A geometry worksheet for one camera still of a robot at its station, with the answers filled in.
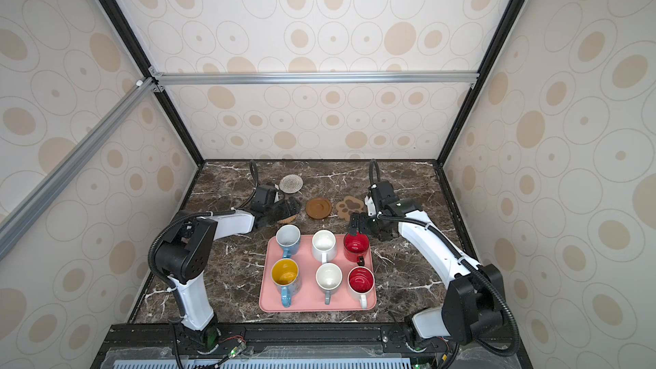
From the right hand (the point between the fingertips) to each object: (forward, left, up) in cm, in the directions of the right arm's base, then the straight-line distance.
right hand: (361, 229), depth 83 cm
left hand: (+15, +22, -6) cm, 27 cm away
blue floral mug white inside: (+2, +26, -8) cm, 27 cm away
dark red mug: (-1, +1, -10) cm, 10 cm away
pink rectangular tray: (-18, +17, -12) cm, 27 cm away
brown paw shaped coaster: (+18, +3, -11) cm, 21 cm away
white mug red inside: (-14, +1, -11) cm, 17 cm away
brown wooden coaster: (+17, +15, -12) cm, 26 cm away
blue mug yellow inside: (-12, +25, -11) cm, 30 cm away
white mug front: (-12, +11, -10) cm, 19 cm away
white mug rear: (+1, +13, -10) cm, 17 cm away
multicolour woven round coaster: (+30, +28, -12) cm, 43 cm away
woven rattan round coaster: (+7, +26, -5) cm, 27 cm away
